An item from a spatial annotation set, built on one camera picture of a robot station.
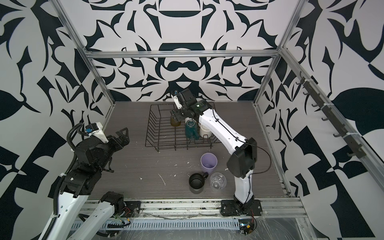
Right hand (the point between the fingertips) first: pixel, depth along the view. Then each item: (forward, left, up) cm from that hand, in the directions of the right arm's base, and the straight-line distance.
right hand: (178, 110), depth 81 cm
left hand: (-16, +25, +5) cm, 30 cm away
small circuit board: (-49, -32, -28) cm, 65 cm away
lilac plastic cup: (-22, -15, -17) cm, 31 cm away
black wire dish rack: (0, +13, -25) cm, 29 cm away
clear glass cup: (-29, -20, -26) cm, 44 cm away
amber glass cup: (+8, +5, -23) cm, 25 cm away
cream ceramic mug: (-8, -5, +2) cm, 10 cm away
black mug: (-30, -9, -26) cm, 41 cm away
